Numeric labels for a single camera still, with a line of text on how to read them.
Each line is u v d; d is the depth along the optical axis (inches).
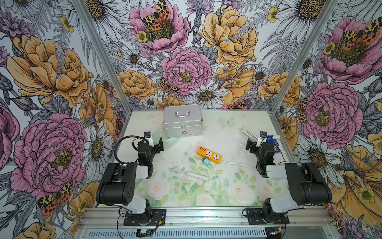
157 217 29.3
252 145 33.7
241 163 36.0
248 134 41.4
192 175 34.5
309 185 18.3
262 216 29.2
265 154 28.2
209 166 36.0
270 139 40.2
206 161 35.9
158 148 33.5
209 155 37.0
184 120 38.3
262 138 31.2
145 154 27.7
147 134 31.3
